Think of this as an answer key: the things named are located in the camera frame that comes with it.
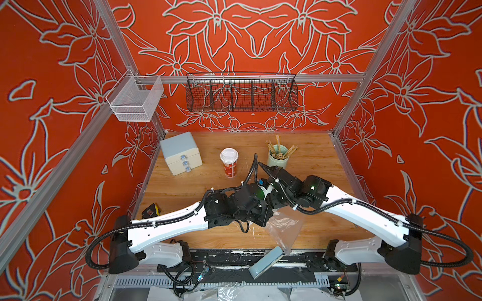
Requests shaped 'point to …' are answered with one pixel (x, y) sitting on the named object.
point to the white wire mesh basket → (135, 98)
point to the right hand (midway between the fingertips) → (269, 196)
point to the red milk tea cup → (229, 156)
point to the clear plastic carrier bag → (285, 225)
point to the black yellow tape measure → (152, 211)
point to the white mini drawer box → (181, 153)
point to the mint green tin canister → (282, 163)
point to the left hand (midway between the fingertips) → (275, 213)
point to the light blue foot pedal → (267, 260)
